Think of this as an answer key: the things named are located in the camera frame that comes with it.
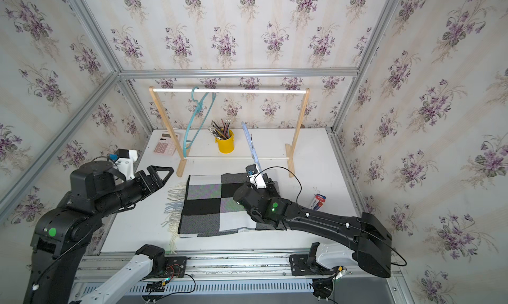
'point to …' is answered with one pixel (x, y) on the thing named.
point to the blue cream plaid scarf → (174, 212)
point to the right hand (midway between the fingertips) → (267, 176)
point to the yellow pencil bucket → (225, 146)
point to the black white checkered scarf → (209, 205)
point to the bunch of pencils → (218, 133)
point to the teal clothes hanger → (188, 144)
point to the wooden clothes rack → (182, 163)
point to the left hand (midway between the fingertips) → (170, 176)
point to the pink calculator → (166, 145)
